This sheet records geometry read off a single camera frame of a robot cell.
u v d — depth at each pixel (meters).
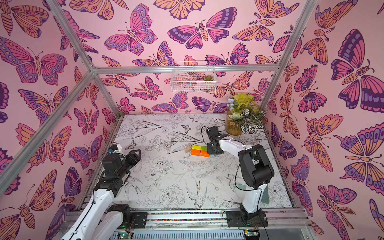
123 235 0.71
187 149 0.98
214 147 0.72
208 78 0.92
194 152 0.98
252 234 0.71
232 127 1.01
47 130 0.63
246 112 0.87
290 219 0.75
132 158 0.73
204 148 1.00
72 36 0.78
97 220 0.47
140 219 0.73
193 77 0.95
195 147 1.00
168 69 0.94
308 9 0.69
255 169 0.49
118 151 0.73
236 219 0.73
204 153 0.95
